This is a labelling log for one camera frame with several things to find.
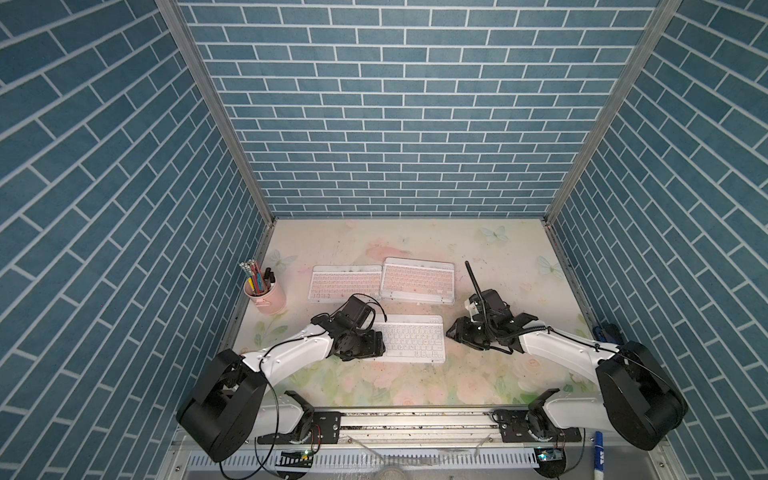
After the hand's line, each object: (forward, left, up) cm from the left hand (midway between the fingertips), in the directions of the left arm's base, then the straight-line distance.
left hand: (382, 352), depth 84 cm
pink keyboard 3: (+19, -15, -1) cm, 25 cm away
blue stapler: (+6, -68, +1) cm, 69 cm away
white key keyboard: (+5, -9, -1) cm, 10 cm away
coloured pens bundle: (+17, +37, +10) cm, 41 cm away
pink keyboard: (+25, +16, -2) cm, 29 cm away
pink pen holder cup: (+14, +34, +5) cm, 37 cm away
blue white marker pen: (-23, -52, 0) cm, 57 cm away
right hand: (+4, -20, +1) cm, 21 cm away
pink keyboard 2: (+24, -11, +1) cm, 27 cm away
